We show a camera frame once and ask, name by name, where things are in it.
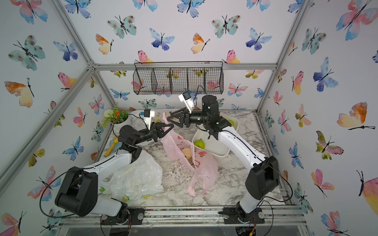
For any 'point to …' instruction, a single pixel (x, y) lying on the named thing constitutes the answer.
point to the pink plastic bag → (202, 163)
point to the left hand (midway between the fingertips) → (173, 126)
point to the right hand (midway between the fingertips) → (172, 115)
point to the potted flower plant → (116, 116)
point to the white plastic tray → (214, 146)
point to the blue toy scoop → (117, 145)
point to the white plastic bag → (134, 182)
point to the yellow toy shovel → (110, 148)
